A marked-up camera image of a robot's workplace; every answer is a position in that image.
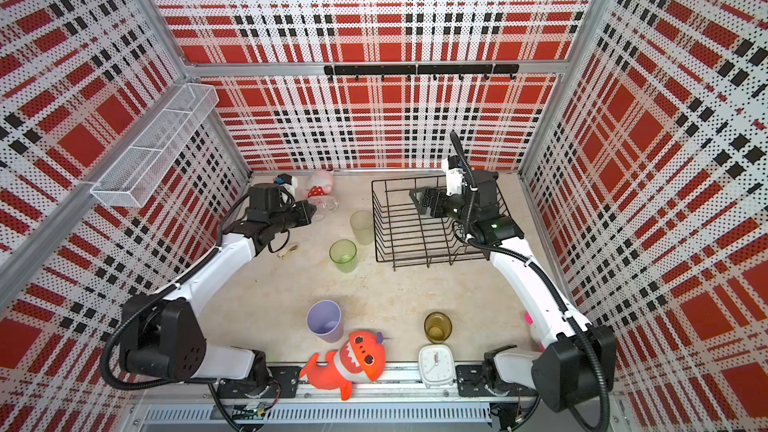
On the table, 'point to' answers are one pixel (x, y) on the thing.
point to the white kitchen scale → (436, 364)
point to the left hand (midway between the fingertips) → (316, 212)
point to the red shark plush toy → (361, 358)
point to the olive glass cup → (437, 327)
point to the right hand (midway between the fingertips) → (425, 194)
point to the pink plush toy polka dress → (320, 184)
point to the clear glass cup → (324, 204)
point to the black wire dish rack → (404, 234)
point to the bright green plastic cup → (344, 254)
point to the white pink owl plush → (528, 318)
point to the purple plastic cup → (324, 319)
